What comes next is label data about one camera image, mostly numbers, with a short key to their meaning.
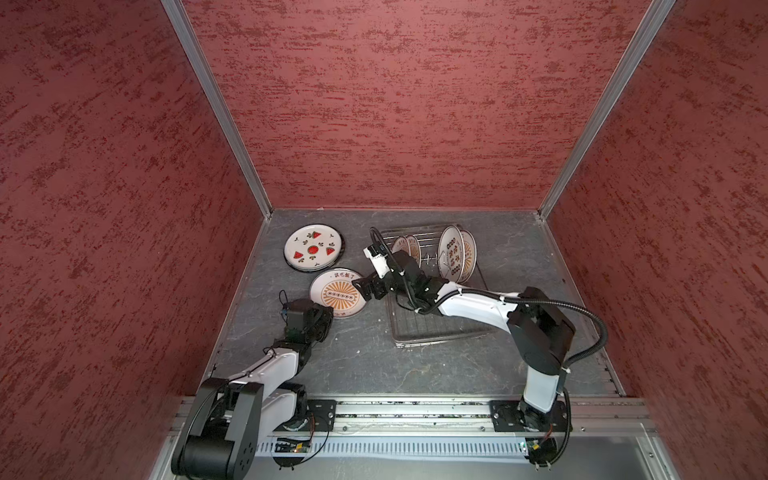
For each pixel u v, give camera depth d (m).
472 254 0.91
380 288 0.76
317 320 0.76
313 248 1.06
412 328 0.89
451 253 0.97
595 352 0.47
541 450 0.71
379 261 0.74
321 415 0.74
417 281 0.67
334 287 0.97
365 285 0.75
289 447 0.72
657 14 0.71
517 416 0.74
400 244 0.96
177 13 0.71
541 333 0.48
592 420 0.76
